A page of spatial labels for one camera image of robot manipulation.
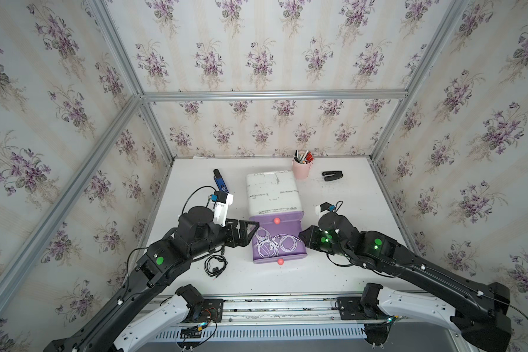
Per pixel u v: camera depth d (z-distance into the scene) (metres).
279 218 0.75
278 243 0.82
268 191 0.78
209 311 0.73
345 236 0.51
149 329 0.52
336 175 1.11
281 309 0.75
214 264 0.84
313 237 0.60
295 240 0.81
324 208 0.65
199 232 0.45
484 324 0.42
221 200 0.56
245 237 0.55
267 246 0.80
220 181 1.10
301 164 1.04
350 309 0.73
